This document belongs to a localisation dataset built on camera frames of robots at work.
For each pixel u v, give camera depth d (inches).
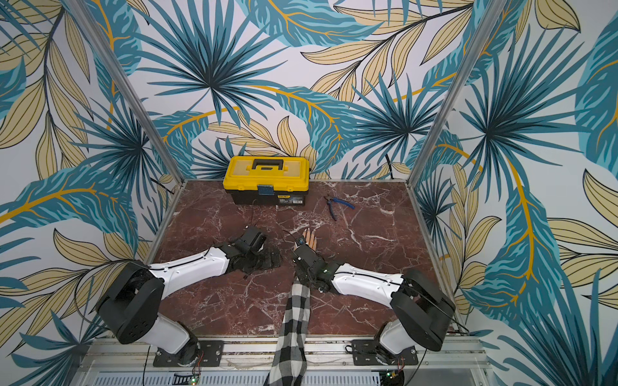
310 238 38.5
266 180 38.7
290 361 26.3
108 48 30.1
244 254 26.9
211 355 28.9
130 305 17.0
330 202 43.3
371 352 28.9
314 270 25.6
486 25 28.1
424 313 16.9
